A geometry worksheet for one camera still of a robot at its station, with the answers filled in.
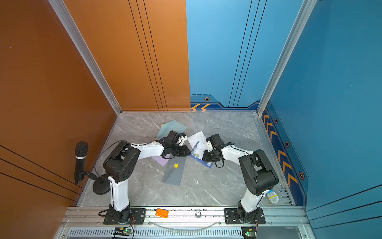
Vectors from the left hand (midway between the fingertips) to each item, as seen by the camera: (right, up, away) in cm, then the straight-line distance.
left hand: (191, 150), depth 96 cm
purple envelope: (-16, -3, -13) cm, 21 cm away
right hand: (+9, -5, -2) cm, 10 cm away
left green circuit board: (-32, -34, -26) cm, 53 cm away
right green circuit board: (+29, -35, -25) cm, 52 cm away
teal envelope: (-18, +15, +12) cm, 26 cm away
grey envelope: (-10, -11, -7) cm, 16 cm away
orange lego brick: (-14, -28, -22) cm, 38 cm away
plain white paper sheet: (+5, +8, +9) cm, 13 cm away
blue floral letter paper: (+4, -2, -1) cm, 4 cm away
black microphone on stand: (-50, -17, -13) cm, 54 cm away
